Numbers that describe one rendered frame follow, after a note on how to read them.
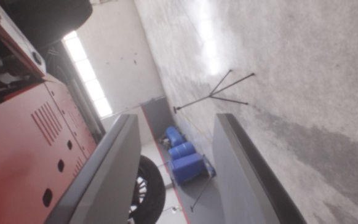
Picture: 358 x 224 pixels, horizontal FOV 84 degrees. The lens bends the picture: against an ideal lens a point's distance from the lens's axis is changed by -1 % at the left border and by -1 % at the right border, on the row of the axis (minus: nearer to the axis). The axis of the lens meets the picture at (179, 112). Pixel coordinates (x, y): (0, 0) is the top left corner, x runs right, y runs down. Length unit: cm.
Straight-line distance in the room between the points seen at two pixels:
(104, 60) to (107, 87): 110
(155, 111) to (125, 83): 184
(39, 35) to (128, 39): 766
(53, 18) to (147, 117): 830
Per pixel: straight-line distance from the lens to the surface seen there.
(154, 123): 952
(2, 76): 94
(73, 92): 215
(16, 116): 90
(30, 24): 129
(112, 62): 888
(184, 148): 716
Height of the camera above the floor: 120
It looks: 9 degrees down
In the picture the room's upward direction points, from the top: 112 degrees counter-clockwise
